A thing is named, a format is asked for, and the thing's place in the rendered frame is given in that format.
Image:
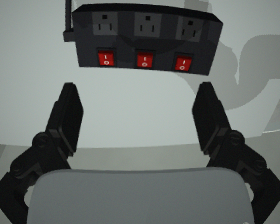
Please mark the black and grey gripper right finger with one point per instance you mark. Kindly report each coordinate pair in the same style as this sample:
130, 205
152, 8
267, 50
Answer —
226, 147

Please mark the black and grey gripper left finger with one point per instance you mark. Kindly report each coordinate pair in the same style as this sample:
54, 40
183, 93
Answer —
45, 155

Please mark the black power strip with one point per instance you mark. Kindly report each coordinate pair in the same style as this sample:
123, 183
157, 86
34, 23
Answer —
143, 36

